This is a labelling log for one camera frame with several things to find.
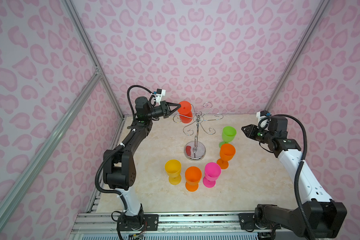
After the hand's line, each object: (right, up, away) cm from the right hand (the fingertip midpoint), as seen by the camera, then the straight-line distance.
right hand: (244, 126), depth 77 cm
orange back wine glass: (-27, -25, -2) cm, 36 cm away
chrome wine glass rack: (-24, -15, +21) cm, 35 cm away
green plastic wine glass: (-4, -4, +15) cm, 16 cm away
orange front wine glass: (-7, -14, +7) cm, 17 cm away
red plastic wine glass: (-31, +9, -1) cm, 32 cm away
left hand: (-33, +11, -2) cm, 35 cm away
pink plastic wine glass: (-17, -23, 0) cm, 28 cm away
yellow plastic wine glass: (-37, -23, +4) cm, 44 cm away
